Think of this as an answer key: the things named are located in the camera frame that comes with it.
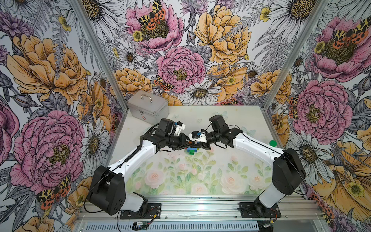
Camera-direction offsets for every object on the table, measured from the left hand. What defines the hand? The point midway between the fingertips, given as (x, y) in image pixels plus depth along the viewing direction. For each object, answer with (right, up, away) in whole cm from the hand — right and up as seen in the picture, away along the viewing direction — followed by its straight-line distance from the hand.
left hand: (192, 147), depth 78 cm
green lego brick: (0, -6, +17) cm, 18 cm away
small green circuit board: (-25, -37, -6) cm, 45 cm away
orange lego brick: (-1, +3, 0) cm, 3 cm away
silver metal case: (-30, +24, +25) cm, 46 cm away
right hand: (0, +2, +3) cm, 3 cm away
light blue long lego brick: (-2, -4, +17) cm, 17 cm away
